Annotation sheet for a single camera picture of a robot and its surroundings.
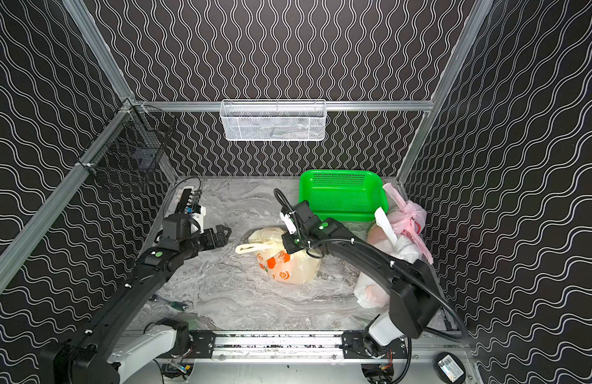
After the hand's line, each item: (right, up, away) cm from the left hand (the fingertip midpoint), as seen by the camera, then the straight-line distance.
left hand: (226, 230), depth 79 cm
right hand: (+20, -4, +3) cm, 21 cm away
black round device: (+68, -39, -9) cm, 79 cm away
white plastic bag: (+49, -21, +2) cm, 53 cm away
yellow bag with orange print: (+16, -11, +5) cm, 20 cm away
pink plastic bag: (+64, +4, +6) cm, 64 cm away
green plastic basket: (+50, +13, +34) cm, 61 cm away
